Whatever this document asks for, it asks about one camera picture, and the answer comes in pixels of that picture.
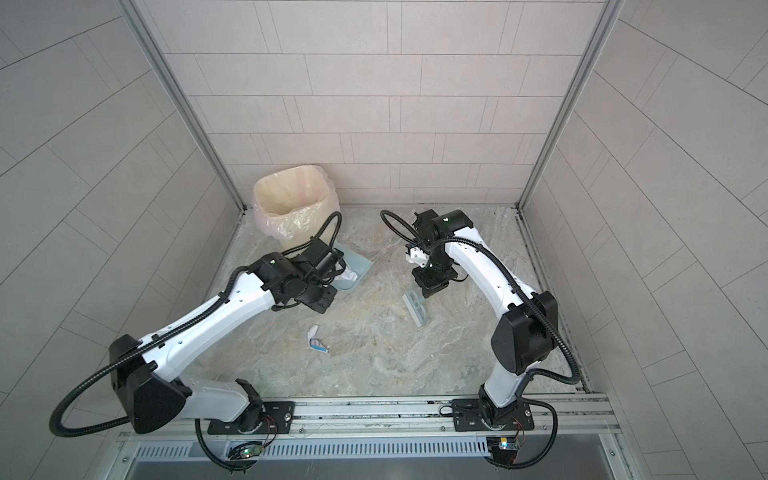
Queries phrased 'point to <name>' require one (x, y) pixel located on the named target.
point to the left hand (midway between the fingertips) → (333, 294)
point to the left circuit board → (245, 450)
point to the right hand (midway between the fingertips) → (424, 293)
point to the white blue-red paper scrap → (316, 343)
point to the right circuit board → (504, 449)
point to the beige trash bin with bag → (293, 204)
